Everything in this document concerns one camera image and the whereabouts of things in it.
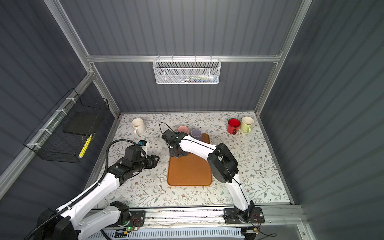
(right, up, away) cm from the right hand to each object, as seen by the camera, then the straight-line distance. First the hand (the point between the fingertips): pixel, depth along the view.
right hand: (177, 154), depth 93 cm
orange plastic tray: (+9, -10, 0) cm, 13 cm away
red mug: (+40, +19, +17) cm, 47 cm away
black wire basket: (-53, +13, -21) cm, 59 cm away
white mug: (-29, +19, +12) cm, 37 cm away
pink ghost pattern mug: (+3, +16, +4) cm, 17 cm away
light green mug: (+48, +20, +12) cm, 54 cm away
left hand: (-12, 0, -9) cm, 15 cm away
